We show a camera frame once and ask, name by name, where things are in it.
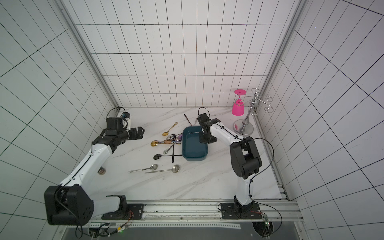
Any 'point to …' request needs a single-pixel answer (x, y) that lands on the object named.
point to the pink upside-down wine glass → (238, 106)
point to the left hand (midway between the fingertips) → (135, 133)
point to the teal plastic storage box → (192, 149)
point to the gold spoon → (155, 143)
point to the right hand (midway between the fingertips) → (200, 140)
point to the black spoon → (158, 156)
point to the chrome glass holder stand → (245, 127)
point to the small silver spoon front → (152, 167)
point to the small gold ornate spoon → (166, 133)
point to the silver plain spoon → (171, 137)
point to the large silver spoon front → (175, 169)
